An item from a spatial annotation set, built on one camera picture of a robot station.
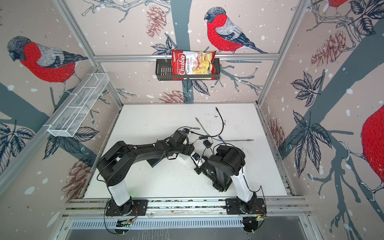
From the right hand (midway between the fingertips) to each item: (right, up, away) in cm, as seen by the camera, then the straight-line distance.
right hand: (192, 160), depth 90 cm
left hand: (0, +7, 0) cm, 7 cm away
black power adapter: (+10, +9, +7) cm, 15 cm away
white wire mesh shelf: (-61, +28, -17) cm, 69 cm away
